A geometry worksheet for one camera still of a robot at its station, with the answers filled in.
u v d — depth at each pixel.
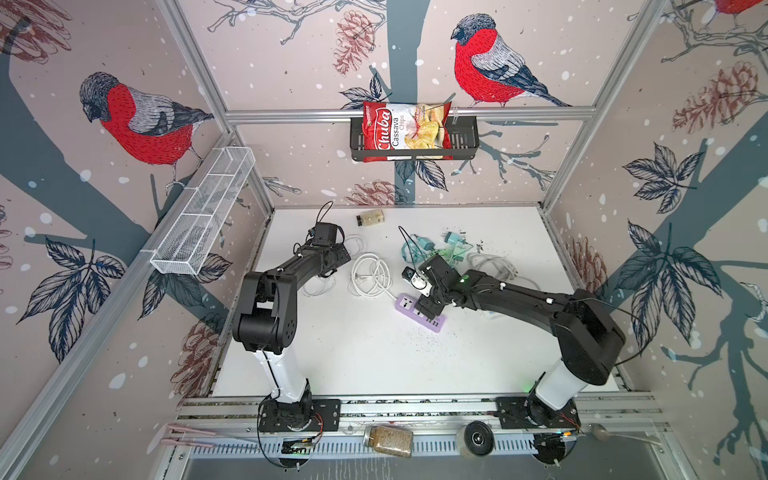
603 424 0.73
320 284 0.97
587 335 0.45
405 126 0.88
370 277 0.98
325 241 0.78
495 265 1.03
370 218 1.14
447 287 0.66
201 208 0.79
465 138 0.95
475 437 0.61
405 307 0.90
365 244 1.10
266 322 0.49
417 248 1.07
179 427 0.73
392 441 0.66
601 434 0.70
